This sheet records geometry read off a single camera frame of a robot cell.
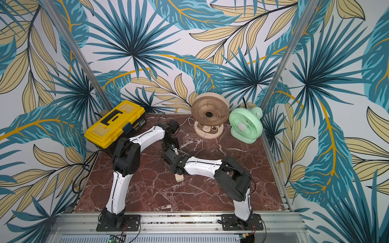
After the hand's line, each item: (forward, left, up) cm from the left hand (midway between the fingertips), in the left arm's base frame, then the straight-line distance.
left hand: (175, 151), depth 97 cm
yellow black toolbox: (+11, +31, +15) cm, 37 cm away
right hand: (-9, 0, +2) cm, 9 cm away
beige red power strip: (-18, -4, +1) cm, 18 cm away
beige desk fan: (+15, -21, +22) cm, 34 cm away
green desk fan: (+6, -41, +21) cm, 46 cm away
